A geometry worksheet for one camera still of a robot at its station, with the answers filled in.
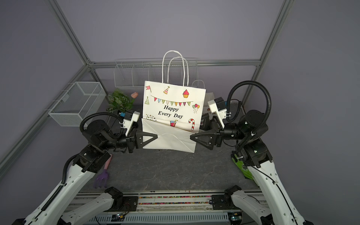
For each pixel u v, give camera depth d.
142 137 0.52
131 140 0.47
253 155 0.41
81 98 0.87
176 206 0.74
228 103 0.40
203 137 0.40
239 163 0.86
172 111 0.47
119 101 0.83
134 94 0.89
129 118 0.48
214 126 0.43
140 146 0.51
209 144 0.41
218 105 0.40
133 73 0.89
